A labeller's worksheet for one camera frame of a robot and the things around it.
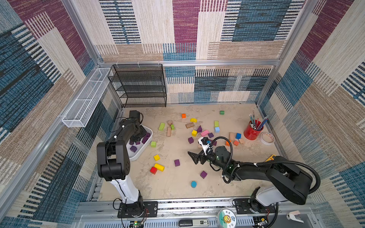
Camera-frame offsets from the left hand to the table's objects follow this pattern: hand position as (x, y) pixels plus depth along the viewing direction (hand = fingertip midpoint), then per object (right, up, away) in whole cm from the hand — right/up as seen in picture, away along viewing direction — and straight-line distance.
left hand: (142, 135), depth 95 cm
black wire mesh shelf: (-6, +37, +14) cm, 40 cm away
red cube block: (+9, -20, -9) cm, 23 cm away
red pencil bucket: (+72, +4, -4) cm, 72 cm away
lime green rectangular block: (+52, +8, +13) cm, 54 cm away
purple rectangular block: (-3, -5, +1) cm, 6 cm away
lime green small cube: (+7, -6, +1) cm, 9 cm away
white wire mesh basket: (-23, +14, -24) cm, 36 cm away
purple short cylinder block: (+3, -1, 0) cm, 3 cm away
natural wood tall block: (+61, -1, +4) cm, 61 cm away
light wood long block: (+17, +2, +7) cm, 18 cm away
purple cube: (-5, -8, -1) cm, 10 cm away
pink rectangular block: (+42, +1, +7) cm, 43 cm away
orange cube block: (+27, +13, +19) cm, 36 cm away
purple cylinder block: (-7, -4, -1) cm, 8 cm away
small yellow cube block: (+10, -14, -4) cm, 18 cm away
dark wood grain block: (+32, +6, +13) cm, 35 cm away
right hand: (+34, -6, -11) cm, 37 cm away
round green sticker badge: (+47, -33, -31) cm, 65 cm away
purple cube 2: (+23, -16, -8) cm, 29 cm away
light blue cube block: (+51, +3, +7) cm, 51 cm away
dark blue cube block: (+65, -1, +5) cm, 65 cm away
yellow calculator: (+82, -13, -6) cm, 83 cm away
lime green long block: (+12, +6, +10) cm, 16 cm away
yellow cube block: (+35, +1, +5) cm, 35 cm away
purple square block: (+46, 0, +7) cm, 47 cm away
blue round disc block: (+33, -26, -14) cm, 44 cm away
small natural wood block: (+17, +8, +12) cm, 22 cm away
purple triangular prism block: (+39, +4, +7) cm, 40 cm away
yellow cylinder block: (+13, -18, -9) cm, 24 cm away
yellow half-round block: (+35, +10, +16) cm, 39 cm away
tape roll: (+85, -3, +5) cm, 85 cm away
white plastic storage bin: (-5, -11, -5) cm, 13 cm away
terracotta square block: (+63, -5, +4) cm, 64 cm away
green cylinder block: (+58, +16, +20) cm, 64 cm away
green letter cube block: (+19, +5, +10) cm, 22 cm away
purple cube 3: (+39, -21, -12) cm, 46 cm away
